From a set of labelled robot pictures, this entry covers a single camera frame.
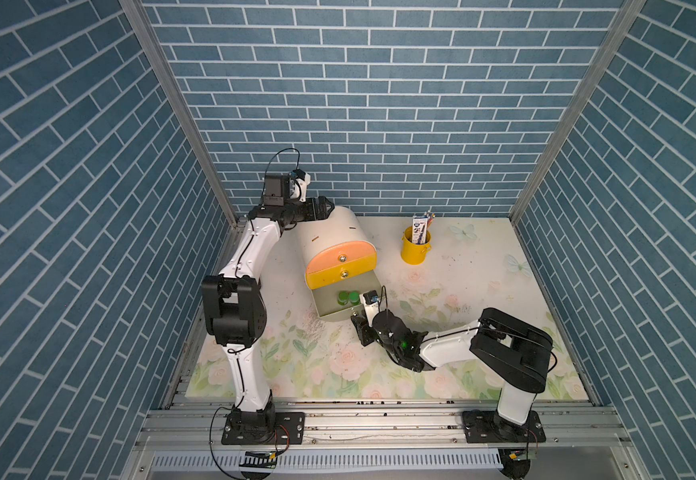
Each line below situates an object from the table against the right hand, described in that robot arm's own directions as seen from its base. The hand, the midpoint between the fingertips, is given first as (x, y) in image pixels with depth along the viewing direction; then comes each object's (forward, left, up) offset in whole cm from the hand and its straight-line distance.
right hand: (357, 316), depth 88 cm
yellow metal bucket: (+25, -16, +2) cm, 30 cm away
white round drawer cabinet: (+22, +6, +17) cm, 28 cm away
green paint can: (+5, +5, +1) cm, 7 cm away
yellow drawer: (+7, +8, +11) cm, 15 cm away
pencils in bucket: (+32, -22, +12) cm, 40 cm away
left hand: (+26, +11, +20) cm, 35 cm away
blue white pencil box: (+28, -18, +9) cm, 35 cm away
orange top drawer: (+10, +6, +17) cm, 21 cm away
